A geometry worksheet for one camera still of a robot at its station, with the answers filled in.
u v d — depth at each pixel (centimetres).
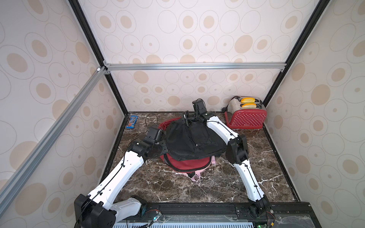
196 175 85
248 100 100
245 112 98
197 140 90
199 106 79
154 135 57
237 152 64
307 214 73
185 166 82
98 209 37
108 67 90
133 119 114
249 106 97
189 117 85
